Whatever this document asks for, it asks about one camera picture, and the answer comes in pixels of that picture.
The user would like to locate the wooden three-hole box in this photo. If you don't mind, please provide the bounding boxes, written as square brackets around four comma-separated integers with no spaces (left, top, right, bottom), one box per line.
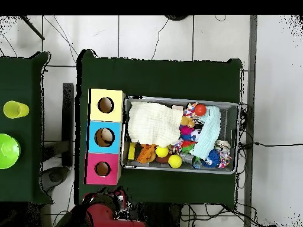
[83,88,126,186]

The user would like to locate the metal mesh bin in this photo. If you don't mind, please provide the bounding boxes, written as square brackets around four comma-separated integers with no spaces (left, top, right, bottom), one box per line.
[120,95,241,175]

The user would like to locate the cream muslin cloth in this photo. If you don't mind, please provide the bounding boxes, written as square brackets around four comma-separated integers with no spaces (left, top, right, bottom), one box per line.
[127,101,184,148]

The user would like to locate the plain yellow ball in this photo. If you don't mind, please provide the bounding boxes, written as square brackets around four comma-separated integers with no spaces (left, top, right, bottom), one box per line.
[155,145,169,158]

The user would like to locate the orange plastic toy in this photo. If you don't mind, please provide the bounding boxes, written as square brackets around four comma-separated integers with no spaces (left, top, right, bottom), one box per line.
[136,144,157,164]

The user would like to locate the yellow block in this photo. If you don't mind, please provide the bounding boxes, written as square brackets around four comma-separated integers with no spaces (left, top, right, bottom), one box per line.
[127,142,136,160]

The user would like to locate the brown plush toy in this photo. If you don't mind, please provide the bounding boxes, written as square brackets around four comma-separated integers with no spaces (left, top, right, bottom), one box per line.
[180,115,196,128]

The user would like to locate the yellow ball with seam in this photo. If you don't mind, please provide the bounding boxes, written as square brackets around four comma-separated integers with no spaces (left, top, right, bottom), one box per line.
[168,154,183,169]

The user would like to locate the dark green table cloth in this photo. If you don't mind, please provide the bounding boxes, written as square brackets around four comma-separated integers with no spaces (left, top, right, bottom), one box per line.
[74,48,243,210]

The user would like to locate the orange ball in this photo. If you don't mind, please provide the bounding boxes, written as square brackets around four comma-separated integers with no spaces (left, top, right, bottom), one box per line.
[194,103,207,117]

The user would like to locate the mint green muslin cloth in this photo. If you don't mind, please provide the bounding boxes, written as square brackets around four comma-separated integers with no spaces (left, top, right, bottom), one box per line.
[190,105,221,160]

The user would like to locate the black flat panel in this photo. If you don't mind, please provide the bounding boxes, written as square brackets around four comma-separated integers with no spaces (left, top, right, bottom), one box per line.
[62,82,75,167]

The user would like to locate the grey round base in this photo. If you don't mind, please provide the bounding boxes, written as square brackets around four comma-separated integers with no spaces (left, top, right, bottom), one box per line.
[40,166,70,192]

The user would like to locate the black round object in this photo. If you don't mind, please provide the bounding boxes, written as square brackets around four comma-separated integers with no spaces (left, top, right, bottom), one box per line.
[164,15,190,21]

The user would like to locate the yellow-green plastic cup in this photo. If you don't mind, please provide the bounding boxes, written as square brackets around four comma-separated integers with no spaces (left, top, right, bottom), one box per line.
[2,100,30,119]

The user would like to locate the dark green side-table cloth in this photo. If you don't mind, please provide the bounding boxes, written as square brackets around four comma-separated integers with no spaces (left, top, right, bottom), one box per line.
[0,51,53,205]

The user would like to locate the bright green plastic bowl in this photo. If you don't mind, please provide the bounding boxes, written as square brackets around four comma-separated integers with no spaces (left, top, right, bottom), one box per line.
[0,133,21,170]

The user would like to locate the black tripod leg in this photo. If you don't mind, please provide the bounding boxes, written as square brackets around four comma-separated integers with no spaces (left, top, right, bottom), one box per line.
[20,15,46,41]

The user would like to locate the black power cable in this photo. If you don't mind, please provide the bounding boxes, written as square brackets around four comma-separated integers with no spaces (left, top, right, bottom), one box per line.
[237,140,303,148]

